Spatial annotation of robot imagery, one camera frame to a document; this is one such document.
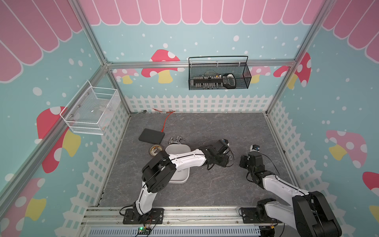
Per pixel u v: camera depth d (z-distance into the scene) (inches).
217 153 27.0
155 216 30.4
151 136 41.2
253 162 27.0
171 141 40.2
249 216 29.2
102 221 29.3
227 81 35.3
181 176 34.3
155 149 38.8
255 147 31.3
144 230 28.6
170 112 48.4
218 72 37.0
